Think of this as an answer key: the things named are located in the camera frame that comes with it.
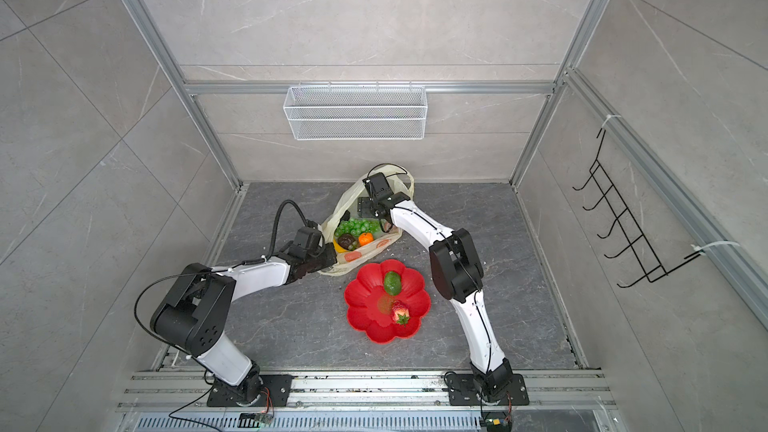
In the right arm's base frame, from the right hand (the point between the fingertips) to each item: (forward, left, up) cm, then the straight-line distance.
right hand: (368, 205), depth 101 cm
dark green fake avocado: (-27, -7, -5) cm, 28 cm away
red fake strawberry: (-36, -9, -5) cm, 37 cm away
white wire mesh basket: (+25, +4, +20) cm, 32 cm away
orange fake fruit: (-10, +1, -6) cm, 12 cm away
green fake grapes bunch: (-5, +4, -5) cm, 8 cm away
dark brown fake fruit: (-11, +8, -6) cm, 14 cm away
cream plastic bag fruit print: (-7, +6, +7) cm, 12 cm away
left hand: (-14, +10, -4) cm, 18 cm away
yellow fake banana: (-14, +10, -5) cm, 18 cm away
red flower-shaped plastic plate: (-31, 0, -10) cm, 33 cm away
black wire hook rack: (-36, -61, +21) cm, 74 cm away
